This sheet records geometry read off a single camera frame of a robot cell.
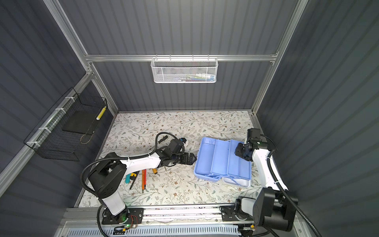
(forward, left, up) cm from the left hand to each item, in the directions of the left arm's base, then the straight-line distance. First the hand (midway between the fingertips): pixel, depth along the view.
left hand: (191, 157), depth 89 cm
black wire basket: (+5, +63, +23) cm, 67 cm away
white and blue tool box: (-4, -15, +3) cm, 16 cm away
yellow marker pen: (+18, +50, +22) cm, 57 cm away
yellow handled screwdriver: (-5, +23, -5) cm, 24 cm away
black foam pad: (+11, +56, +24) cm, 62 cm away
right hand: (-2, -29, +6) cm, 30 cm away
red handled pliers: (-10, +28, -5) cm, 30 cm away
